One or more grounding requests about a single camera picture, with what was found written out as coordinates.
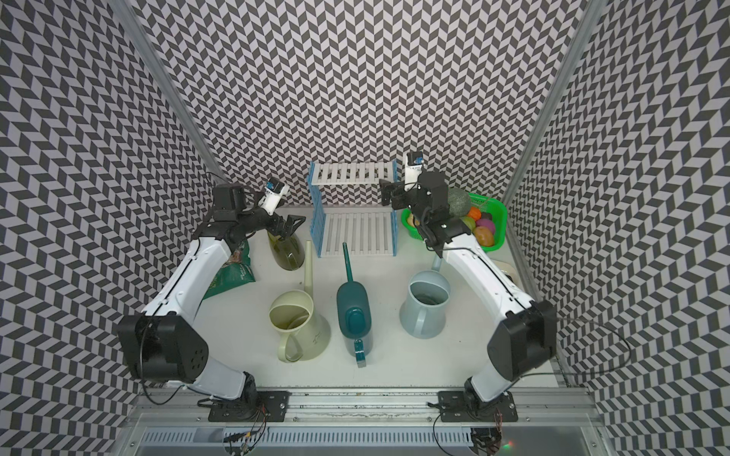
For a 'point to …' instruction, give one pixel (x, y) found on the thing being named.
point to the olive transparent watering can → (287, 252)
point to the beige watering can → (305, 334)
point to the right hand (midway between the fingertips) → (396, 182)
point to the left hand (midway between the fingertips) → (291, 210)
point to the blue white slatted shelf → (345, 206)
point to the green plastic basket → (492, 213)
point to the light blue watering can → (423, 311)
